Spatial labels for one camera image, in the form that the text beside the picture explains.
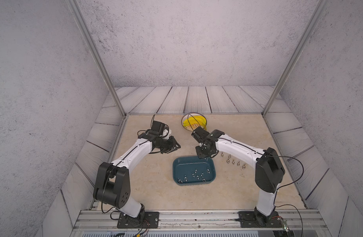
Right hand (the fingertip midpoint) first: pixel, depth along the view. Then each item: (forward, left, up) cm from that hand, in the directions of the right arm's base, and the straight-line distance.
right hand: (202, 154), depth 87 cm
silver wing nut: (-15, -8, +25) cm, 30 cm away
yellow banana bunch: (+33, +2, -7) cm, 34 cm away
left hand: (+1, +12, +5) cm, 13 cm away
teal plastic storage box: (-7, +7, -7) cm, 12 cm away
